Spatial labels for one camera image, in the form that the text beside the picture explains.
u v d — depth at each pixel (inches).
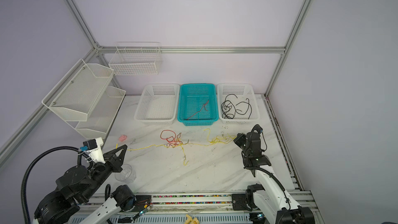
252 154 25.1
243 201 28.9
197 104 45.3
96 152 19.9
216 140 31.6
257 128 28.2
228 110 43.4
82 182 15.9
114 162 20.1
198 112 43.8
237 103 44.2
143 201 28.8
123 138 37.6
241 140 29.8
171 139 28.1
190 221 27.0
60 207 16.0
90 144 19.2
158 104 45.5
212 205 29.0
